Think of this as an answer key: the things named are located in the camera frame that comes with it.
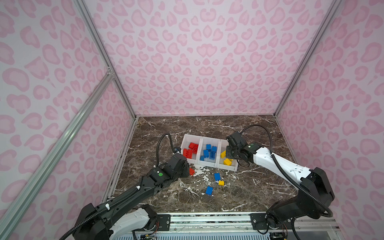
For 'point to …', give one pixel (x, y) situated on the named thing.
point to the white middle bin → (214, 142)
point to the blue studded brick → (212, 154)
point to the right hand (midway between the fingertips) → (229, 151)
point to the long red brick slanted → (194, 146)
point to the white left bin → (197, 139)
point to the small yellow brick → (221, 183)
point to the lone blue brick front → (214, 148)
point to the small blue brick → (202, 158)
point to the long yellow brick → (227, 162)
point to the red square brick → (191, 171)
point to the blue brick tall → (206, 153)
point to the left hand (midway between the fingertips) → (187, 164)
